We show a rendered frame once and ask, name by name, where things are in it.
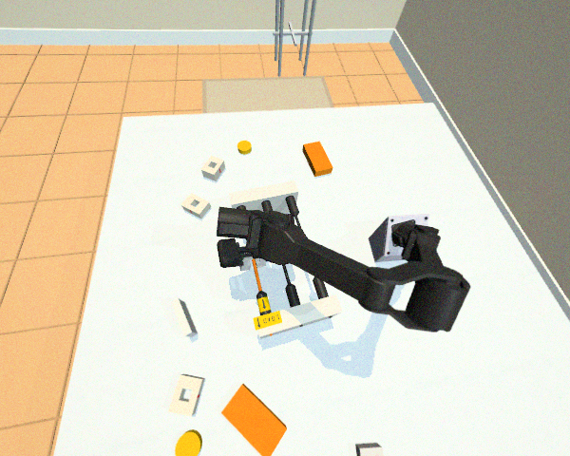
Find orange rectangular block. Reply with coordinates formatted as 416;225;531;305
221;383;287;456
302;142;333;177

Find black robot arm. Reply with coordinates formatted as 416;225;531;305
217;207;471;333

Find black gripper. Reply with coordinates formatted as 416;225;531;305
217;238;259;268

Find yellow round disc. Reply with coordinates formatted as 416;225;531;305
175;429;202;456
237;141;252;155

